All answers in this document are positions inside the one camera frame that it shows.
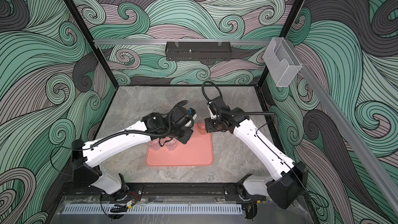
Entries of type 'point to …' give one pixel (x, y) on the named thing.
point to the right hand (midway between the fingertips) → (208, 126)
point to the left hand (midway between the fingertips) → (190, 133)
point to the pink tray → (198, 151)
